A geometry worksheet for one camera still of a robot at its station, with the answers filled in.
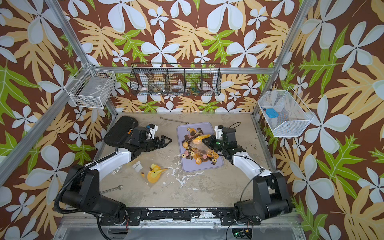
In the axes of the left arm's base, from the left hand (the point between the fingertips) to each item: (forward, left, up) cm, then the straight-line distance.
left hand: (167, 139), depth 87 cm
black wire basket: (+37, -4, +17) cm, 40 cm away
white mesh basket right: (+10, -68, +12) cm, 70 cm away
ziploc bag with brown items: (-16, +6, -8) cm, 19 cm away
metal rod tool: (+25, -11, -14) cm, 31 cm away
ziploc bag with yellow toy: (-3, -18, -1) cm, 18 cm away
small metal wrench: (-24, +27, -15) cm, 39 cm away
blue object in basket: (+12, -61, +11) cm, 63 cm away
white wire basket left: (+22, +45, +20) cm, 54 cm away
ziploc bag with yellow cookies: (-15, +16, -5) cm, 22 cm away
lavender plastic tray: (-10, -13, -13) cm, 21 cm away
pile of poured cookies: (-3, -15, -13) cm, 20 cm away
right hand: (-1, -20, +2) cm, 20 cm away
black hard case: (+9, +36, -8) cm, 38 cm away
